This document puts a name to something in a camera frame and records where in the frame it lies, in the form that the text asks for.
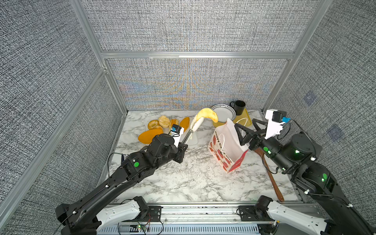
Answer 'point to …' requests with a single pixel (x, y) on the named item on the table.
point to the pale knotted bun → (164, 121)
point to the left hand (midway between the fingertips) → (189, 145)
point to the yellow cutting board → (243, 119)
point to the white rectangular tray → (192, 140)
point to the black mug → (239, 106)
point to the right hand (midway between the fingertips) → (247, 119)
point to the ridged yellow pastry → (174, 121)
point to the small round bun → (154, 125)
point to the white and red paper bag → (225, 147)
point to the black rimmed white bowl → (224, 111)
